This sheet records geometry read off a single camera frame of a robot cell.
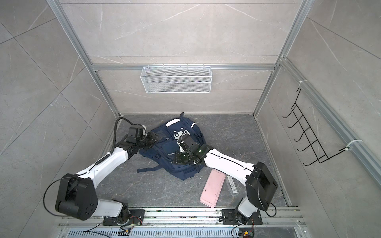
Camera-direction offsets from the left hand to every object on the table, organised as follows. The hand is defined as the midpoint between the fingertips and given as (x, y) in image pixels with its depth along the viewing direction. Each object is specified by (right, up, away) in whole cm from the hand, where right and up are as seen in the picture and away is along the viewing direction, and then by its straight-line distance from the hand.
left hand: (160, 134), depth 86 cm
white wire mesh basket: (+6, +37, +14) cm, 40 cm away
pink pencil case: (+31, -30, -6) cm, 43 cm away
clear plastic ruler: (+42, -29, -3) cm, 51 cm away
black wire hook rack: (+75, 0, -18) cm, 78 cm away
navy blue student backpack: (+1, -11, +1) cm, 11 cm away
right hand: (+9, -13, -7) cm, 18 cm away
